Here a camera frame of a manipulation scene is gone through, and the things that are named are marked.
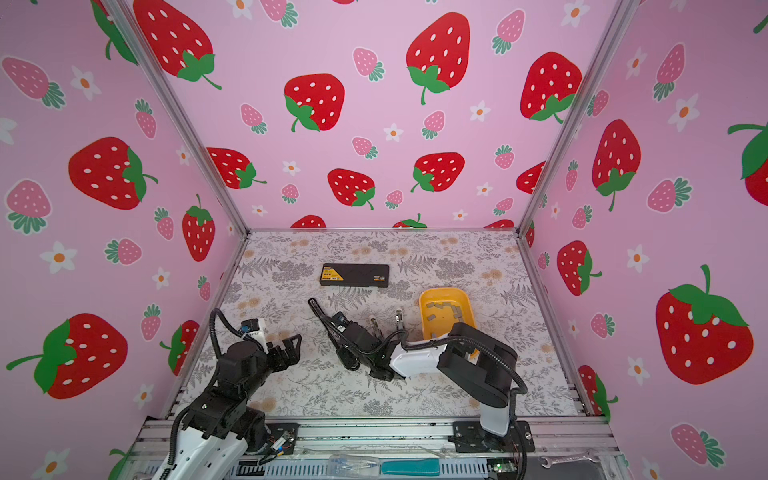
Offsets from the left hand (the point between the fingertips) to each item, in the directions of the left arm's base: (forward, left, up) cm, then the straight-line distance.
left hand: (287, 339), depth 80 cm
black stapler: (-7, -18, +12) cm, 22 cm away
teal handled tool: (-27, -36, -11) cm, 47 cm away
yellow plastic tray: (+16, -45, -11) cm, 49 cm away
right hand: (+3, -12, -6) cm, 14 cm away
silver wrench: (-24, -77, -11) cm, 82 cm away
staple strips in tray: (+16, -50, -11) cm, 54 cm away
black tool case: (+29, -14, -9) cm, 33 cm away
